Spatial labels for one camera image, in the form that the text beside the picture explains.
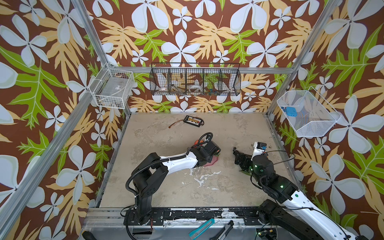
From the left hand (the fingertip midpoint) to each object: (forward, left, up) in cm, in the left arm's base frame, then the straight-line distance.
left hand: (207, 149), depth 91 cm
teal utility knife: (-41, +6, -7) cm, 42 cm away
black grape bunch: (-17, -14, +18) cm, 28 cm away
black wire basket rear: (+40, +8, +23) cm, 47 cm away
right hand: (-8, -16, +12) cm, 22 cm away
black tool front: (-42, -5, -6) cm, 43 cm away
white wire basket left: (+26, +57, +26) cm, 68 cm away
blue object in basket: (+16, -49, +18) cm, 54 cm away
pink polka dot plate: (-4, -5, -6) cm, 9 cm away
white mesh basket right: (+11, -56, +20) cm, 61 cm away
